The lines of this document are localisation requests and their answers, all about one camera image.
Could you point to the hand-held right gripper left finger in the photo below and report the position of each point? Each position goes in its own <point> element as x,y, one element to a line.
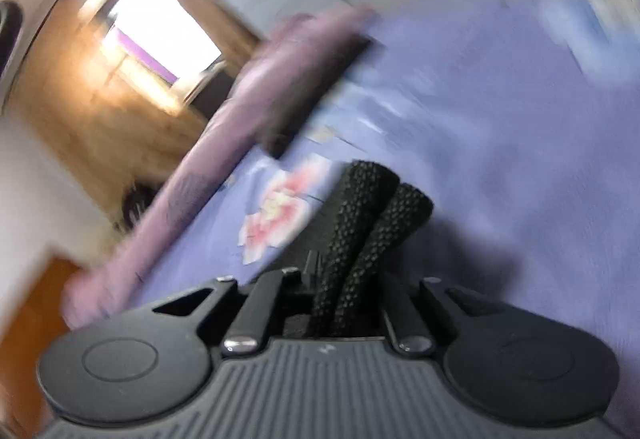
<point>265,304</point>

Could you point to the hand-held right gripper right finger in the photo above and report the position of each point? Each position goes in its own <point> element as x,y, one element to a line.
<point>405,319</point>

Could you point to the pink quilt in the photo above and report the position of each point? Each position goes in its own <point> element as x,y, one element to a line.
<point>210,159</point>

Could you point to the purple floral bed sheet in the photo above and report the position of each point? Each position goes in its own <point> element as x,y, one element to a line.
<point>500,169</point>

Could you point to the dark cabinet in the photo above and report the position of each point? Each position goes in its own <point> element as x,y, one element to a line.
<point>212,91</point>

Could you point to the dark grey cloth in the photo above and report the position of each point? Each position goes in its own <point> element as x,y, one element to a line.
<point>310,89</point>

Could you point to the wooden door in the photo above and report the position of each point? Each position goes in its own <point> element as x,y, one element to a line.
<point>30,334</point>

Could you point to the tan curtain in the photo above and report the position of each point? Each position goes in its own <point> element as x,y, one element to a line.
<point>75,119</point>

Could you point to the bright window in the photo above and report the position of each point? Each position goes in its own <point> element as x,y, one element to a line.
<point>165,29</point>

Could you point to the light blue jeans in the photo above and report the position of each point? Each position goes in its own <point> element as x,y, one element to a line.
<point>595,34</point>

